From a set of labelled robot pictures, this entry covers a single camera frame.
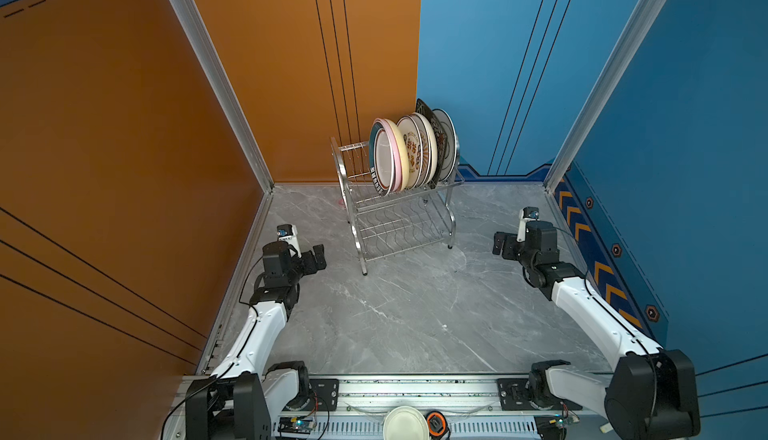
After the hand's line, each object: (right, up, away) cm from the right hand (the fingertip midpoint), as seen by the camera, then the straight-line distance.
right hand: (507, 235), depth 86 cm
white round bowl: (-30, -43, -16) cm, 55 cm away
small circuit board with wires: (+5, -44, -15) cm, 47 cm away
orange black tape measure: (-23, -42, -19) cm, 51 cm away
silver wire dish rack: (-36, +3, +16) cm, 40 cm away
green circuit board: (-57, -44, -15) cm, 74 cm away
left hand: (-58, -3, 0) cm, 58 cm away
